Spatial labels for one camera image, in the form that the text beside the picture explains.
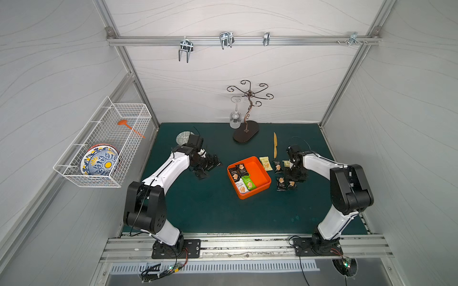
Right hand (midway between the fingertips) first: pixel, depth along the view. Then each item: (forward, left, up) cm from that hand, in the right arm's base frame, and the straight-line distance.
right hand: (292, 177), depth 95 cm
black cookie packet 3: (+4, +7, +1) cm, 8 cm away
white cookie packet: (-8, +27, +3) cm, 29 cm away
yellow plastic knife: (+23, +7, -1) cm, 24 cm away
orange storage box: (+1, +18, 0) cm, 18 cm away
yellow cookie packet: (+9, +14, 0) cm, 17 cm away
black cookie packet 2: (+2, +28, +3) cm, 28 cm away
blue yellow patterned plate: (-15, +78, +35) cm, 87 cm away
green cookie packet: (-4, +24, +1) cm, 24 cm away
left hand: (-4, +39, +12) cm, 41 cm away
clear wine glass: (+23, +32, +21) cm, 45 cm away
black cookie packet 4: (-4, +7, +1) cm, 8 cm away
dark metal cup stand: (+33, +24, +3) cm, 41 cm away
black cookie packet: (0, +31, +3) cm, 31 cm away
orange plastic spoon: (+7, +81, +32) cm, 87 cm away
